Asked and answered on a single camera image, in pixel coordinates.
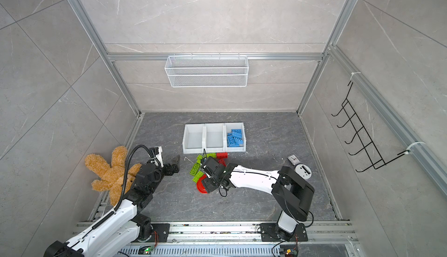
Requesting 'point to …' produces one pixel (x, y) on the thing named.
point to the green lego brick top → (212, 154)
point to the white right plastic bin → (227, 129)
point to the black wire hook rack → (371, 151)
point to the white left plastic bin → (192, 139)
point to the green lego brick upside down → (194, 168)
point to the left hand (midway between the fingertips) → (170, 152)
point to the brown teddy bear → (113, 175)
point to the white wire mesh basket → (208, 70)
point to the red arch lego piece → (199, 185)
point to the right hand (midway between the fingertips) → (209, 181)
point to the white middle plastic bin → (215, 137)
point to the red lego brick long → (222, 155)
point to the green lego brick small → (196, 178)
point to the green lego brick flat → (199, 157)
